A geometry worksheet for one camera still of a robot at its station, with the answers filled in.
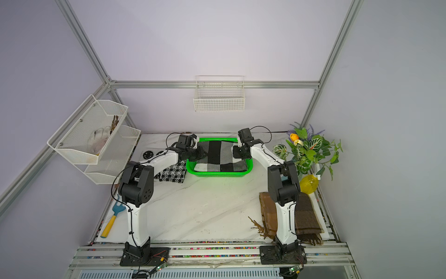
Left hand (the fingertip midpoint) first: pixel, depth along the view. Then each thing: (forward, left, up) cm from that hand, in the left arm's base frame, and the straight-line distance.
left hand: (206, 154), depth 100 cm
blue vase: (-32, -32, +27) cm, 53 cm away
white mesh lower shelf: (-12, +50, +4) cm, 51 cm away
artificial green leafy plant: (-19, -44, +27) cm, 55 cm away
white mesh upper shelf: (-8, +51, +25) cm, 57 cm away
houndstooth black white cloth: (-11, +17, -3) cm, 20 cm away
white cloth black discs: (+3, +36, -3) cm, 37 cm away
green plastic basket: (-7, +8, 0) cm, 11 cm away
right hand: (0, -19, 0) cm, 19 cm away
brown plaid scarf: (-39, -50, -5) cm, 64 cm away
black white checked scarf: (-1, -8, -2) cm, 8 cm away
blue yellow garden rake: (-30, +44, -7) cm, 54 cm away
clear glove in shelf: (-8, +47, +22) cm, 53 cm away
